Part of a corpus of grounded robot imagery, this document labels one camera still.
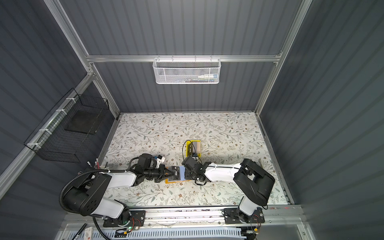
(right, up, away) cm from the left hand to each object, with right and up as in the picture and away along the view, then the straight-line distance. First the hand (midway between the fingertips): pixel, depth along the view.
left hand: (174, 174), depth 85 cm
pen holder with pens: (-41, +7, -6) cm, 42 cm away
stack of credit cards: (+13, +14, +11) cm, 22 cm away
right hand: (+8, -1, +3) cm, 9 cm away
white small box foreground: (-38, -23, -16) cm, 47 cm away
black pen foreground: (-43, -23, -15) cm, 51 cm away
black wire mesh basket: (-52, +22, -20) cm, 60 cm away
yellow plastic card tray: (+8, +13, +13) cm, 20 cm away
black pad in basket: (-46, +30, -8) cm, 55 cm away
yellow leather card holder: (+2, -1, +2) cm, 3 cm away
